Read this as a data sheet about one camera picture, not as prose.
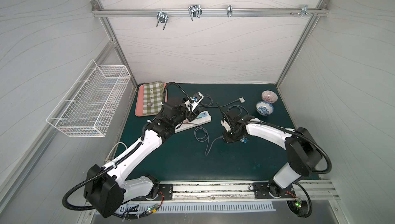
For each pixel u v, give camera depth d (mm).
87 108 679
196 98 611
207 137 908
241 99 1109
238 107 1077
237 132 638
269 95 1112
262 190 735
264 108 1044
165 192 739
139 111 1044
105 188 377
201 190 750
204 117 983
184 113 629
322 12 783
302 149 456
